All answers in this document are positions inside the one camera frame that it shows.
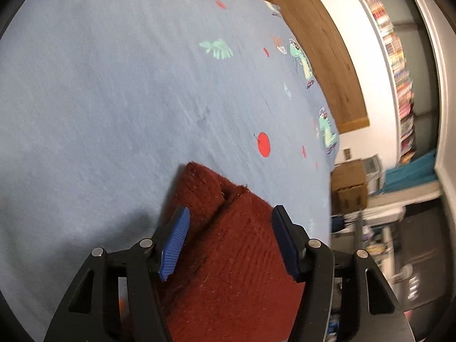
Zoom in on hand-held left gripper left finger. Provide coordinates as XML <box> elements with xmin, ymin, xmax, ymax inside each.
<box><xmin>43</xmin><ymin>206</ymin><xmax>191</xmax><ymax>342</ymax></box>

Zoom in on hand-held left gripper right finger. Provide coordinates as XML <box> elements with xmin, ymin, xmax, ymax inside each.
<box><xmin>271</xmin><ymin>205</ymin><xmax>417</xmax><ymax>342</ymax></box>

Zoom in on dark red knitted sweater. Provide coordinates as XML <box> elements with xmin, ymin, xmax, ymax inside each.
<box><xmin>157</xmin><ymin>162</ymin><xmax>310</xmax><ymax>342</ymax></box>

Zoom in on brown cardboard box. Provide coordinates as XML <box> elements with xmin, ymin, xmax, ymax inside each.
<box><xmin>331</xmin><ymin>160</ymin><xmax>369</xmax><ymax>214</ymax></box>

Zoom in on white desk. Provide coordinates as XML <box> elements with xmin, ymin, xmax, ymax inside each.
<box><xmin>356</xmin><ymin>205</ymin><xmax>407</xmax><ymax>221</ymax></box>

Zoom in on white printer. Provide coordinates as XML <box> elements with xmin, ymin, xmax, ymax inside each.
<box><xmin>363</xmin><ymin>155</ymin><xmax>382</xmax><ymax>186</ymax></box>

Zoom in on blue printed bed blanket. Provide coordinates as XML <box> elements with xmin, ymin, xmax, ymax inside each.
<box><xmin>0</xmin><ymin>0</ymin><xmax>341</xmax><ymax>342</ymax></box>

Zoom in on wooden bed headboard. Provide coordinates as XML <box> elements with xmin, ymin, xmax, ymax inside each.
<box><xmin>255</xmin><ymin>0</ymin><xmax>370</xmax><ymax>134</ymax></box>

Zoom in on bookshelf with books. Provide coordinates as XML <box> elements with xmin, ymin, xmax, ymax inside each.
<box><xmin>351</xmin><ymin>0</ymin><xmax>417</xmax><ymax>166</ymax></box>

